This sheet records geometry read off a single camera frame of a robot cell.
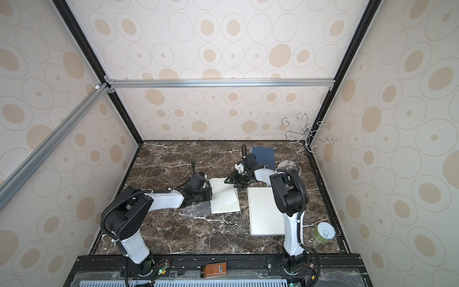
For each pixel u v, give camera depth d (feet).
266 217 2.82
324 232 2.55
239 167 3.11
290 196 1.79
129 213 1.56
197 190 2.50
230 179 2.99
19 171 1.77
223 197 2.93
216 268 2.30
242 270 2.40
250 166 2.71
